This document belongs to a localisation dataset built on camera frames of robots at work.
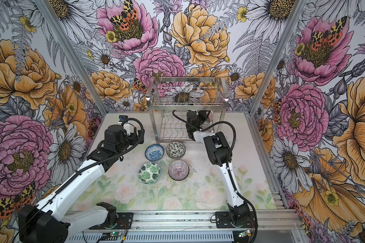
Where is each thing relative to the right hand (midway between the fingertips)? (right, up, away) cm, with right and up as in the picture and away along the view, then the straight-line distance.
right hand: (211, 112), depth 102 cm
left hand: (-43, -14, -22) cm, 50 cm away
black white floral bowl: (-23, -24, -5) cm, 34 cm away
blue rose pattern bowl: (-37, -26, -5) cm, 45 cm away
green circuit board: (-49, -59, -31) cm, 82 cm away
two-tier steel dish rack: (-30, +11, +17) cm, 36 cm away
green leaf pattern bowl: (-37, -36, -15) cm, 54 cm away
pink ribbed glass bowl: (-21, -35, -13) cm, 42 cm away
